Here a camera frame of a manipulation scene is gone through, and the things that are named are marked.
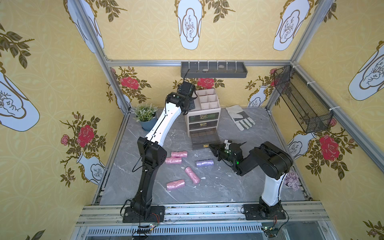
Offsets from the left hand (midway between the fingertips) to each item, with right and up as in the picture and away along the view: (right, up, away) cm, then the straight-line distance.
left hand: (191, 106), depth 90 cm
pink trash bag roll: (-8, -30, +3) cm, 31 cm away
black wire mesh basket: (+66, -4, -7) cm, 67 cm away
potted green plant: (-29, -5, +5) cm, 29 cm away
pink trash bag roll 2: (-11, -33, 0) cm, 35 cm away
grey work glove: (+38, -7, +26) cm, 47 cm away
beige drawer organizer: (+7, -11, +5) cm, 14 cm away
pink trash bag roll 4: (-8, -43, -9) cm, 45 cm away
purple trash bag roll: (+8, -34, -1) cm, 35 cm away
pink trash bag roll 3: (+2, -41, -6) cm, 42 cm away
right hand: (+10, -25, +2) cm, 27 cm away
